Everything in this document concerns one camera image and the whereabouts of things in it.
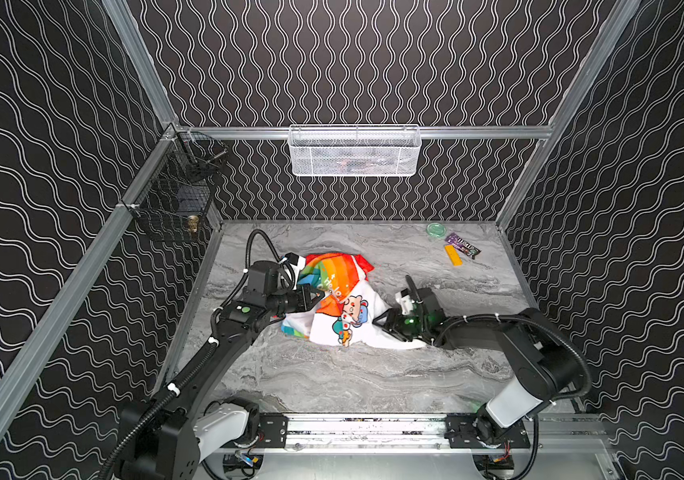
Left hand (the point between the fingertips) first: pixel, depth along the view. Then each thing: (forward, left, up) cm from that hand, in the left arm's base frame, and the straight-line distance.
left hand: (331, 295), depth 76 cm
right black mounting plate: (-26, -33, -21) cm, 47 cm away
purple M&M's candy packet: (+36, -46, -20) cm, 62 cm away
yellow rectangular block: (+31, -41, -20) cm, 56 cm away
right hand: (+1, -13, -19) cm, 24 cm away
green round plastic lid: (+44, -37, -19) cm, 60 cm away
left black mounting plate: (-27, +14, -19) cm, 36 cm away
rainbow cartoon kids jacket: (+7, -5, -19) cm, 21 cm away
